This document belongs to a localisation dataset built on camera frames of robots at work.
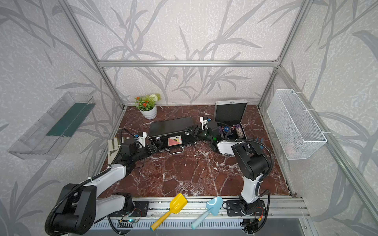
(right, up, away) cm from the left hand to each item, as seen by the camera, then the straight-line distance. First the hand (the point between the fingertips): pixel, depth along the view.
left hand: (160, 145), depth 86 cm
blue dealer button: (+43, +8, +17) cm, 47 cm away
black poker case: (+7, +5, +6) cm, 10 cm away
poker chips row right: (+52, +7, +16) cm, 54 cm away
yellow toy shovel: (+11, -30, -10) cm, 34 cm away
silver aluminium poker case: (+44, +18, +15) cm, 50 cm away
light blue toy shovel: (+31, -30, -10) cm, 44 cm away
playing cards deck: (+7, +1, +11) cm, 13 cm away
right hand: (+15, +9, +3) cm, 18 cm away
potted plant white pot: (-13, +25, +16) cm, 32 cm away
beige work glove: (-34, -2, +11) cm, 36 cm away
